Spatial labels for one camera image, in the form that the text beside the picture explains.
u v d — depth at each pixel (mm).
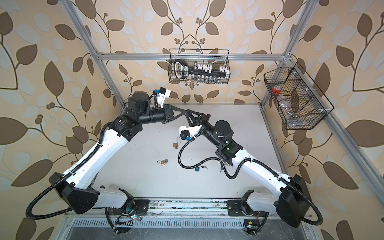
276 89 868
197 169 866
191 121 616
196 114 639
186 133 560
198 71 836
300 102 737
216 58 911
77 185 394
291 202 391
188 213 737
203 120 579
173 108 611
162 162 893
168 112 564
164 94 605
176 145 983
